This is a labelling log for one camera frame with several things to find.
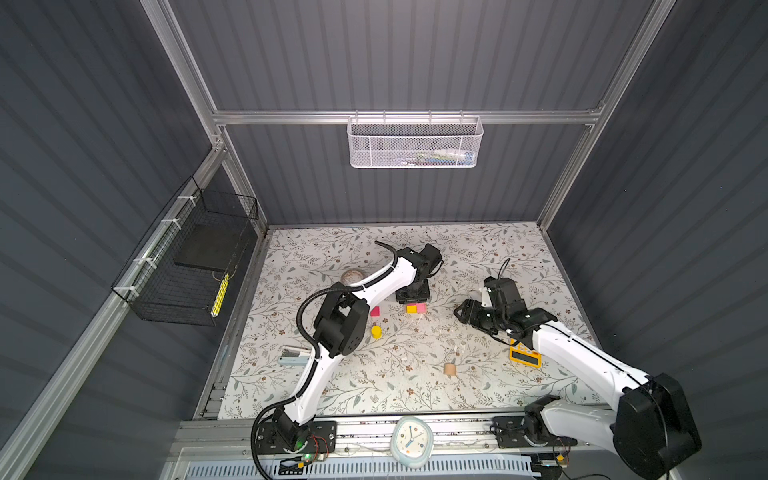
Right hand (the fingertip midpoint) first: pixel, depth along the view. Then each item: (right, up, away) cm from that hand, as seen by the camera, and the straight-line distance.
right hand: (464, 316), depth 85 cm
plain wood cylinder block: (-4, -15, -1) cm, 16 cm away
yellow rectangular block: (-15, 0, +9) cm, 17 cm away
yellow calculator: (+16, -10, -3) cm, 19 cm away
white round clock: (-16, -27, -14) cm, 35 cm away
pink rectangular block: (-12, +1, +9) cm, 14 cm away
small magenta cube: (-26, -1, +10) cm, 28 cm away
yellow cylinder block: (-26, -6, +4) cm, 27 cm away
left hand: (-13, +3, +10) cm, 16 cm away
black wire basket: (-73, +15, -12) cm, 75 cm away
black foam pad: (-67, +20, -11) cm, 70 cm away
